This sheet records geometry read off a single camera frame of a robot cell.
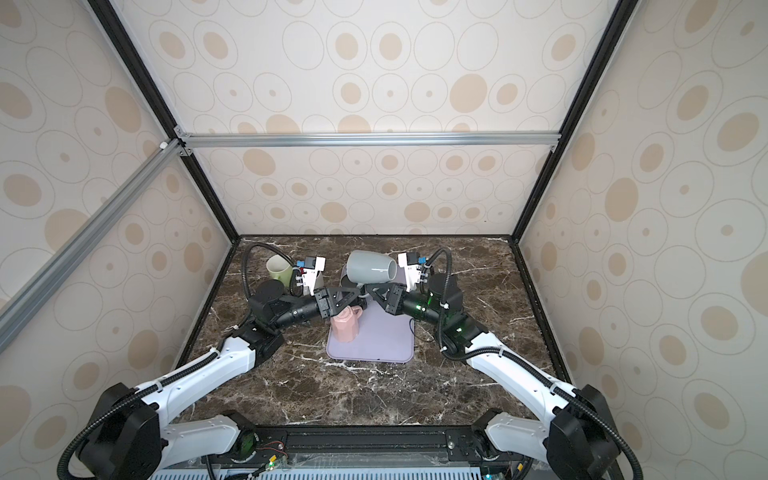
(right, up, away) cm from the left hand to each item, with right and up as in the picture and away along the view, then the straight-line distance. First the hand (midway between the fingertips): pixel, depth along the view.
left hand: (362, 296), depth 68 cm
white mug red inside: (-12, +4, -1) cm, 13 cm away
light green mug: (-30, +6, +30) cm, 43 cm away
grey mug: (0, +7, +1) cm, 7 cm away
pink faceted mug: (-7, -10, +18) cm, 22 cm away
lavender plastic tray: (+4, -15, +25) cm, 29 cm away
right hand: (+2, +1, +2) cm, 3 cm away
